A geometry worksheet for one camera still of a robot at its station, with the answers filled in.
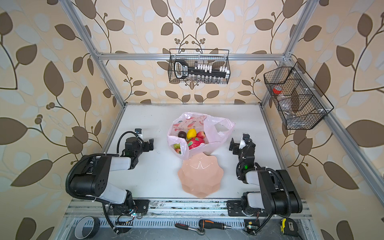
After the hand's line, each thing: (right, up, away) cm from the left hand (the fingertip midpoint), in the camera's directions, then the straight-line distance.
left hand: (146, 138), depth 95 cm
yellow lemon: (+29, +3, +2) cm, 29 cm away
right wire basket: (+85, +19, -21) cm, 90 cm away
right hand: (+60, -1, -6) cm, 60 cm away
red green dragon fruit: (+31, -2, -6) cm, 32 cm away
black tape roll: (-21, -37, -28) cm, 51 cm away
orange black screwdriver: (+39, -37, -27) cm, 60 cm away
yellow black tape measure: (+75, -37, -28) cm, 88 cm away
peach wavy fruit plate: (+35, -21, -9) cm, 41 cm away
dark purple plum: (+23, +2, +2) cm, 23 cm away
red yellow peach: (+36, +2, +4) cm, 36 cm away
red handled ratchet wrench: (+34, -39, -27) cm, 58 cm away
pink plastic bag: (+42, +6, -14) cm, 45 cm away
